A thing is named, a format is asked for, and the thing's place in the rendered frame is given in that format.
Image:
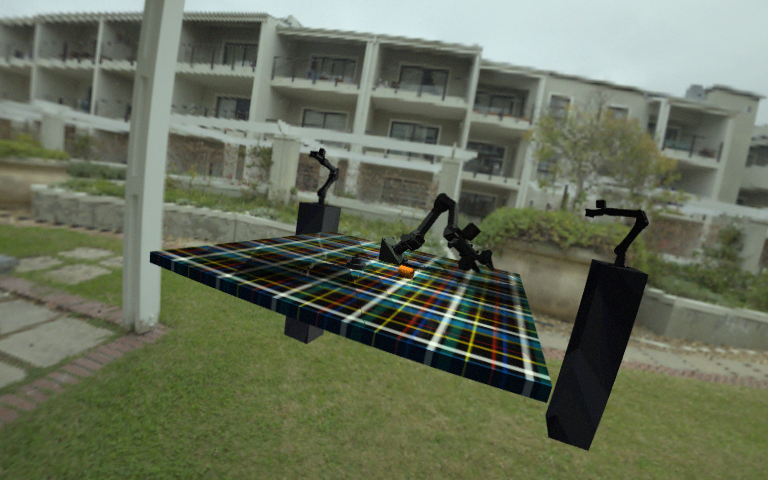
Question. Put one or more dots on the orange cylinder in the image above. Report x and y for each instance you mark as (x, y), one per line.
(405, 271)

